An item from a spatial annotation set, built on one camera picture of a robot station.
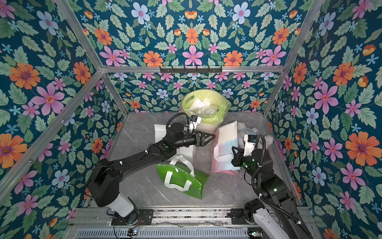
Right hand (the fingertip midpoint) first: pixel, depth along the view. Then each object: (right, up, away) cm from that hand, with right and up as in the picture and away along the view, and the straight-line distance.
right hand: (235, 145), depth 68 cm
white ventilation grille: (-34, -43, +3) cm, 55 cm away
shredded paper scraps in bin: (-17, +21, +30) cm, 40 cm away
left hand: (-10, +4, +3) cm, 12 cm away
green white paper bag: (-26, -13, -1) cm, 29 cm away
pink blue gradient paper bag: (-4, +3, +3) cm, 6 cm away
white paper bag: (-39, +6, +13) cm, 42 cm away
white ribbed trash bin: (-11, +8, +16) cm, 21 cm away
